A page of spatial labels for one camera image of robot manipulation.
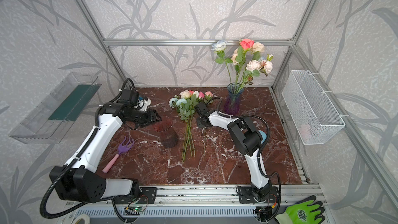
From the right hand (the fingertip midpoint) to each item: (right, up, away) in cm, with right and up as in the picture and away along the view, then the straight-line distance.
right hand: (203, 117), depth 102 cm
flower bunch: (-12, +10, +3) cm, 17 cm away
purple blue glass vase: (+19, +11, -5) cm, 23 cm away
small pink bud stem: (+4, +15, +10) cm, 18 cm away
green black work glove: (+46, -38, -34) cm, 69 cm away
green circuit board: (-28, -38, -32) cm, 57 cm away
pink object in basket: (+50, -3, -29) cm, 58 cm away
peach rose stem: (+18, +35, -16) cm, 43 cm away
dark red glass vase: (-20, -11, -9) cm, 24 cm away
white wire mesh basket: (+47, +4, -41) cm, 62 cm away
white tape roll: (-51, -41, -34) cm, 73 cm away
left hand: (-20, +4, -24) cm, 32 cm away
